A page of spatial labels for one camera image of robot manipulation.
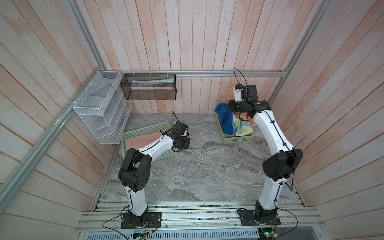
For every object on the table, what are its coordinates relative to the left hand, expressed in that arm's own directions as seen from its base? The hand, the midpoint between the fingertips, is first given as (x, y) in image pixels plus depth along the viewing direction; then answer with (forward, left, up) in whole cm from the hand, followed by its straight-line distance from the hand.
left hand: (186, 146), depth 93 cm
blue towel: (+14, -25, +12) cm, 31 cm away
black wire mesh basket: (+38, +26, +18) cm, 50 cm away
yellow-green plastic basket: (+7, -30, -1) cm, 31 cm away
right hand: (+15, -24, +21) cm, 36 cm away
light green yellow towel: (+14, -39, +1) cm, 41 cm away
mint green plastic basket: (+16, +23, -2) cm, 28 cm away
